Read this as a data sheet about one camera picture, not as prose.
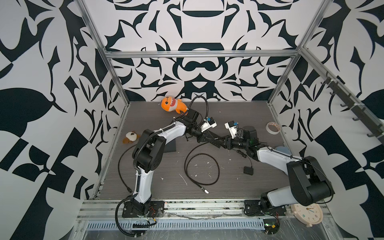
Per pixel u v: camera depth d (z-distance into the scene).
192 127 0.77
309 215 0.71
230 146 0.78
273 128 1.05
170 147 0.96
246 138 0.71
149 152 0.52
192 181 0.82
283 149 0.95
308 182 0.44
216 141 0.85
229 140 0.77
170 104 1.08
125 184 0.82
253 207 0.74
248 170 0.86
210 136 0.85
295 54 0.92
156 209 0.73
